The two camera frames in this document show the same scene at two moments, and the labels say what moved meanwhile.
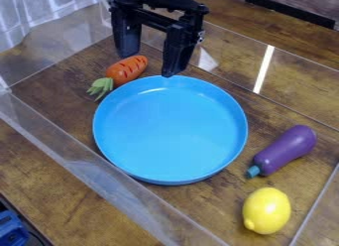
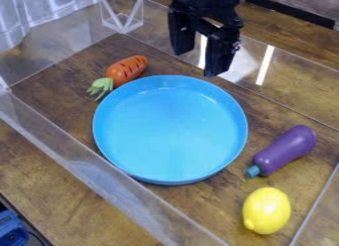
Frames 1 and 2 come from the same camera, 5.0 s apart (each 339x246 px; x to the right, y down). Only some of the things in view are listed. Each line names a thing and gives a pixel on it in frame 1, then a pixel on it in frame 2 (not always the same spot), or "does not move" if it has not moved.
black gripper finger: [127, 29] to [182, 25]
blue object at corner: [14, 234] does not move
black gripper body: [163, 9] to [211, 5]
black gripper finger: [183, 35] to [223, 45]
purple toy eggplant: [293, 147] does not move
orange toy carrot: [119, 72] does not move
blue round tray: [170, 130] does not move
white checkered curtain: [26, 10] does not move
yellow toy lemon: [266, 210] does not move
